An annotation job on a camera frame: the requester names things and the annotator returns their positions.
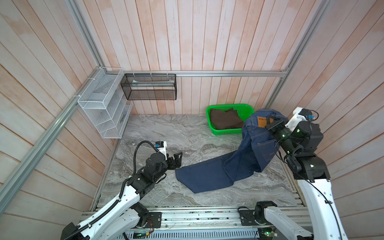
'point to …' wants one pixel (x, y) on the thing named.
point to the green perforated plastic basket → (218, 107)
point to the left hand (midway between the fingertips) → (176, 157)
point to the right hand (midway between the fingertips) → (266, 116)
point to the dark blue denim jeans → (259, 144)
